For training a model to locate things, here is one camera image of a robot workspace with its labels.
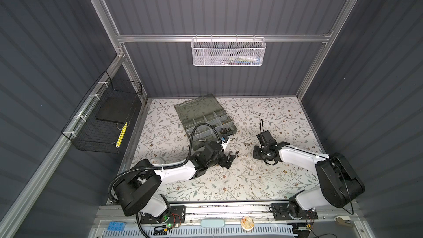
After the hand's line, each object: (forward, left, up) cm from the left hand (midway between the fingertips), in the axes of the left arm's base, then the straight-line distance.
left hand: (230, 154), depth 83 cm
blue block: (-29, +51, -8) cm, 59 cm away
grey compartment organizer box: (+39, +14, -10) cm, 42 cm away
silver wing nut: (+10, -11, -8) cm, 17 cm away
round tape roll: (-28, -6, -8) cm, 30 cm away
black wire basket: (+6, +58, +19) cm, 62 cm away
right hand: (+4, -16, -8) cm, 18 cm away
